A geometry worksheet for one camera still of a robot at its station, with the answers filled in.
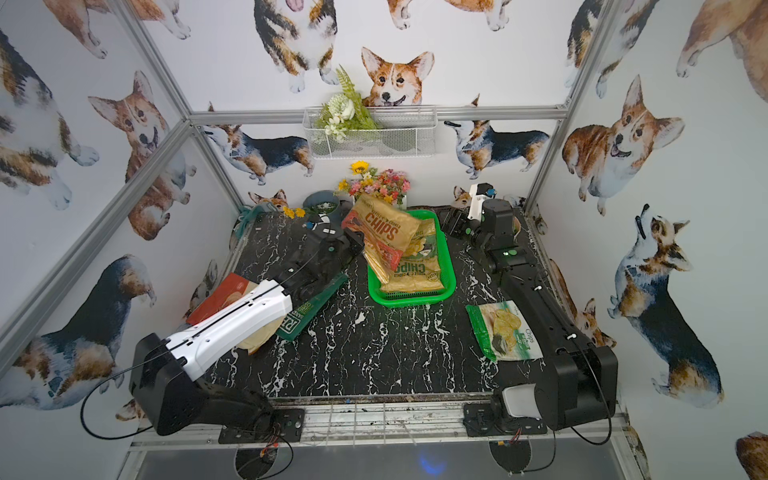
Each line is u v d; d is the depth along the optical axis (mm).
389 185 1070
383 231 902
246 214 1203
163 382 398
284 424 735
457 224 693
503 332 879
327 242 567
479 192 713
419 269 1005
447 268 943
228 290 1003
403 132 927
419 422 761
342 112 783
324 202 1168
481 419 735
